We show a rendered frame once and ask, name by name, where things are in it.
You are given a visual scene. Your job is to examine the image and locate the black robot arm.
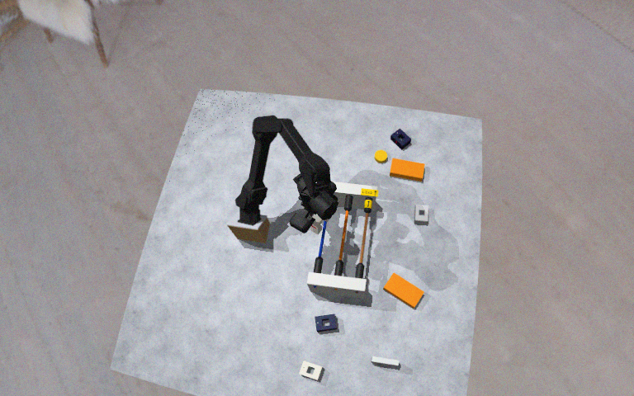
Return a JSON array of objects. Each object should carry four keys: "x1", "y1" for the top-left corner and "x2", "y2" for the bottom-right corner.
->
[{"x1": 235, "y1": 115, "x2": 338, "y2": 226}]

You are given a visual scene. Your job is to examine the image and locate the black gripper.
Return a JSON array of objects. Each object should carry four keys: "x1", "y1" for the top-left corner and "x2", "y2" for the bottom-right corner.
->
[{"x1": 289, "y1": 182, "x2": 337, "y2": 233}]

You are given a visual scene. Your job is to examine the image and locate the yellow round disc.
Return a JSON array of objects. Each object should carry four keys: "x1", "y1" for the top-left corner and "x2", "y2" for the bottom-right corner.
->
[{"x1": 374, "y1": 150, "x2": 387, "y2": 163}]

